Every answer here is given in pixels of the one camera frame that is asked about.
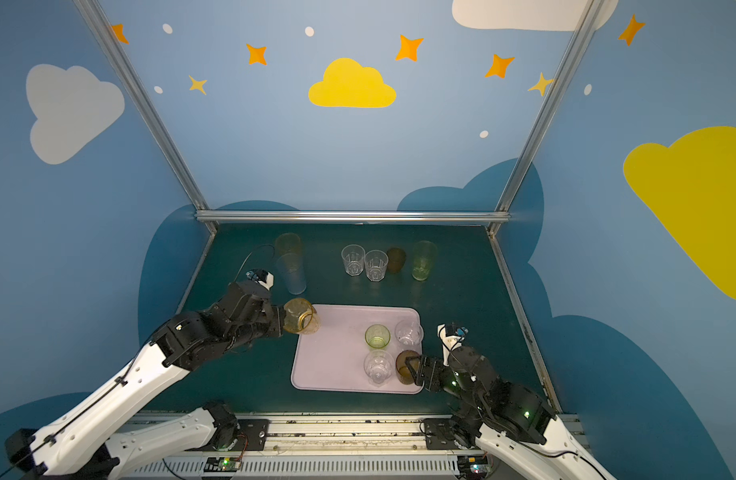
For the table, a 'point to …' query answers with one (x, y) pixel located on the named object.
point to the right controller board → (473, 466)
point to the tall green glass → (424, 255)
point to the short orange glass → (301, 317)
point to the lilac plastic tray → (332, 358)
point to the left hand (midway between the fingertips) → (291, 314)
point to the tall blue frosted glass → (290, 266)
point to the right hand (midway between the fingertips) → (419, 358)
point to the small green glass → (377, 336)
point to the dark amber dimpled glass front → (403, 371)
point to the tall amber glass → (288, 243)
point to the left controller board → (222, 464)
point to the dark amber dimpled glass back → (396, 258)
